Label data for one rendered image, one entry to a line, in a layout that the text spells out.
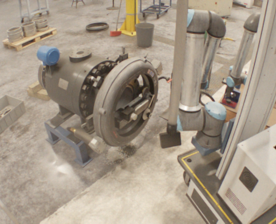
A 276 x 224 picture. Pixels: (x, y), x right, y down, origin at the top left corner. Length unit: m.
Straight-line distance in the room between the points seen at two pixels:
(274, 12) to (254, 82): 0.39
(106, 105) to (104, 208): 0.87
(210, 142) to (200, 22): 0.76
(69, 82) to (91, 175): 0.86
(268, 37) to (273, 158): 0.66
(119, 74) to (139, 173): 0.96
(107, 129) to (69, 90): 0.51
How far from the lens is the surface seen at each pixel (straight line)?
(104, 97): 1.63
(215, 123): 1.47
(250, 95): 1.34
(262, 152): 1.39
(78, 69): 2.00
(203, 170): 1.86
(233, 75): 1.97
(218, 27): 1.31
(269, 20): 1.20
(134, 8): 5.39
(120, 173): 2.20
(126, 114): 1.73
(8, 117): 3.04
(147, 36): 4.54
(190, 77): 1.32
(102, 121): 1.69
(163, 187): 2.11
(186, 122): 1.42
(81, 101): 1.97
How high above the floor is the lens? 1.74
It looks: 38 degrees down
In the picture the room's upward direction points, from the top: straight up
